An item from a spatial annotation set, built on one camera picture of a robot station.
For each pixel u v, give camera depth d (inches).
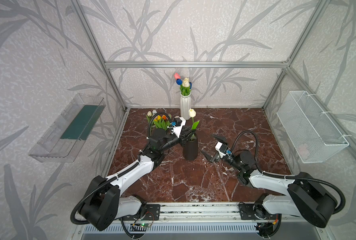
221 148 23.9
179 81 34.9
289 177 19.2
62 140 25.3
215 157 26.1
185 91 36.7
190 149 33.3
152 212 28.7
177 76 36.1
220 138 27.3
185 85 35.0
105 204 15.9
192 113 26.4
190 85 37.8
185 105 40.0
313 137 24.4
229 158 26.2
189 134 28.0
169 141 25.7
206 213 29.6
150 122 43.6
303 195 16.8
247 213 28.6
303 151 28.7
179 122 24.5
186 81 34.3
